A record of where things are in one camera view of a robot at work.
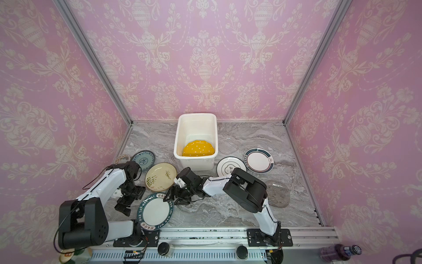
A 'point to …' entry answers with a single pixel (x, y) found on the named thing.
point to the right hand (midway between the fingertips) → (168, 202)
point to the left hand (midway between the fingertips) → (139, 202)
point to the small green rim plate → (258, 160)
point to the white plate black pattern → (226, 165)
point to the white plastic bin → (194, 126)
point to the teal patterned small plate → (145, 159)
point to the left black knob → (163, 248)
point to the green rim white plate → (153, 213)
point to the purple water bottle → (339, 252)
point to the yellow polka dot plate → (198, 148)
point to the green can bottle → (66, 255)
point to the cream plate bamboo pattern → (160, 177)
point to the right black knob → (242, 252)
